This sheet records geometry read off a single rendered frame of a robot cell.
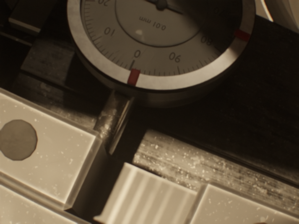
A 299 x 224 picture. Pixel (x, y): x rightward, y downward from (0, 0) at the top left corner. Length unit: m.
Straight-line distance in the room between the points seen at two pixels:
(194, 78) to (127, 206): 0.04
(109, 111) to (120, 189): 0.03
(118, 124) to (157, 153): 0.03
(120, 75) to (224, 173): 0.05
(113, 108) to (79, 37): 0.02
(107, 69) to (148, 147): 0.04
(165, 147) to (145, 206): 0.05
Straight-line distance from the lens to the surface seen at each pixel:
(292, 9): 0.28
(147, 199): 0.16
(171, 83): 0.17
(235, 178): 0.20
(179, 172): 0.20
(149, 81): 0.17
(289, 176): 0.20
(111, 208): 0.16
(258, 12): 0.30
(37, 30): 0.23
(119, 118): 0.18
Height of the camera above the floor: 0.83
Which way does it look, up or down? 54 degrees down
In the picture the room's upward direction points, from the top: 42 degrees counter-clockwise
